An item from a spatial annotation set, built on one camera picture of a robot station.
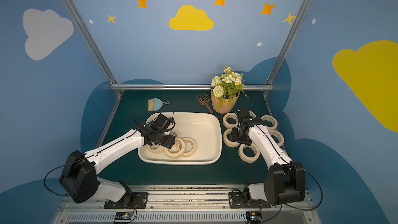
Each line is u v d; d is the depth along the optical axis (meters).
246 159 0.86
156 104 1.15
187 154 0.86
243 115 0.68
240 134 0.71
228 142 0.92
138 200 0.73
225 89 0.88
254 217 0.73
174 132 0.93
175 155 0.83
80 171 0.41
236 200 0.74
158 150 0.86
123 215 0.72
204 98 1.15
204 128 1.00
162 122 0.66
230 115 1.05
